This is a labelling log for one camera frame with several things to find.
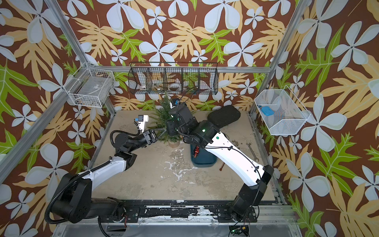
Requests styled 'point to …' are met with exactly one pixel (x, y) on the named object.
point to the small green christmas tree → (159, 121)
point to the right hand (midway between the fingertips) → (170, 121)
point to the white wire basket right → (289, 114)
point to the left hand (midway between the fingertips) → (166, 129)
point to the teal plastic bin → (204, 158)
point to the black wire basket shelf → (174, 78)
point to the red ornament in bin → (196, 151)
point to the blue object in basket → (267, 110)
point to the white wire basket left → (90, 87)
